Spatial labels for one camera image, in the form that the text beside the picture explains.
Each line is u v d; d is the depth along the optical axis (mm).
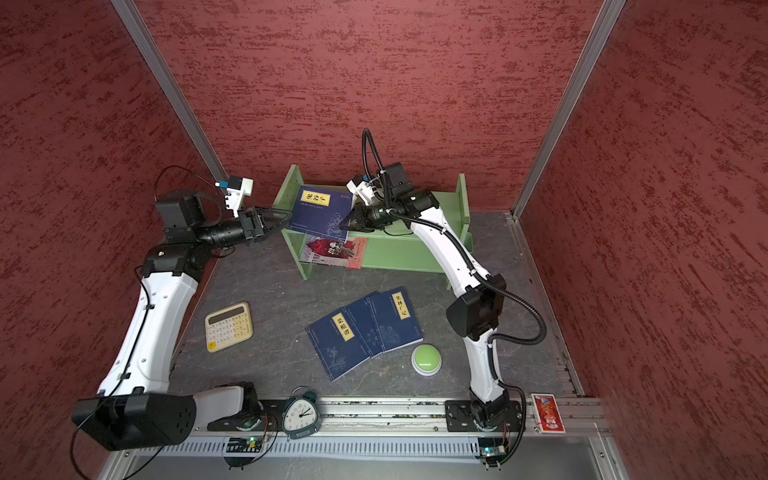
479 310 519
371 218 685
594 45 759
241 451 725
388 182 620
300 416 709
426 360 821
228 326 874
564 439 754
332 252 921
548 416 729
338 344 859
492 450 702
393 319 900
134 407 367
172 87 838
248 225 568
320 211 775
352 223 740
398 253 906
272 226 588
